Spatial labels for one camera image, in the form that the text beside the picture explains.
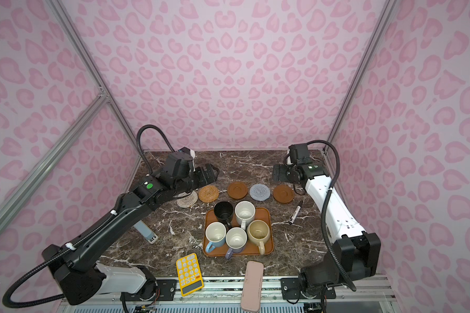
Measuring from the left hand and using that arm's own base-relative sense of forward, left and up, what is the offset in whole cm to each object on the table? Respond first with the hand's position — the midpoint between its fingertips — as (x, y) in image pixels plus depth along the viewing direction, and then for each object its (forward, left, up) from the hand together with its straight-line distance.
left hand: (214, 173), depth 72 cm
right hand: (+6, -28, -9) cm, 30 cm away
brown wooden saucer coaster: (+9, -31, -30) cm, 44 cm away
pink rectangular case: (-32, -14, -28) cm, 45 cm away
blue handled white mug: (-13, +1, -28) cm, 30 cm away
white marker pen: (-1, -36, -29) cm, 46 cm away
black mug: (-3, -2, -25) cm, 25 cm away
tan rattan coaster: (+10, +7, -30) cm, 32 cm away
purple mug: (-14, -8, -28) cm, 33 cm away
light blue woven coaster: (+10, -19, -29) cm, 37 cm away
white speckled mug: (-2, -11, -28) cm, 31 cm away
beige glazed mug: (-11, -17, -28) cm, 35 cm away
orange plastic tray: (-2, -20, -29) cm, 35 cm away
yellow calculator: (-28, +10, -28) cm, 41 cm away
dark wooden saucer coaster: (+11, -8, -29) cm, 32 cm away
